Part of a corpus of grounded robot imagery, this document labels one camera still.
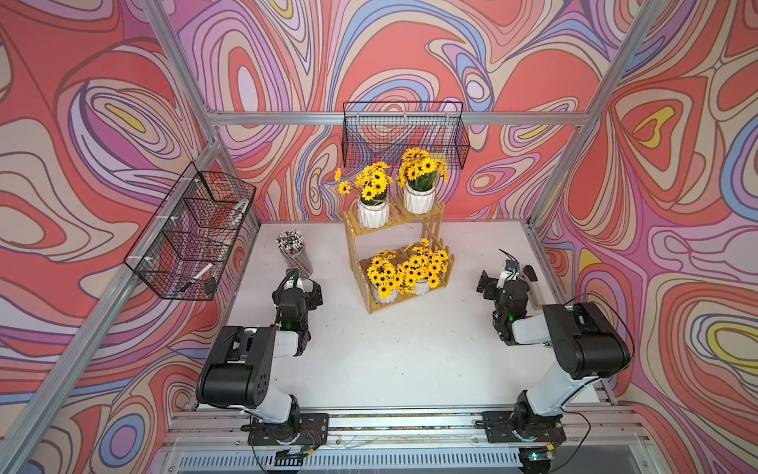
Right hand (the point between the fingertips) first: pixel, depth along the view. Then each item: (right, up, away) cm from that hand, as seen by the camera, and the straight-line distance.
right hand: (498, 279), depth 96 cm
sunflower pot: (-38, +2, -14) cm, 40 cm away
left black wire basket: (-90, +9, -22) cm, 93 cm away
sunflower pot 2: (-26, +4, -10) cm, 28 cm away
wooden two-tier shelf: (-33, +7, -11) cm, 35 cm away
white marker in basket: (-85, +3, -23) cm, 88 cm away
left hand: (-64, -1, -3) cm, 64 cm away
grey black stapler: (+12, -4, 0) cm, 13 cm away
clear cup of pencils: (-67, +12, -5) cm, 68 cm away
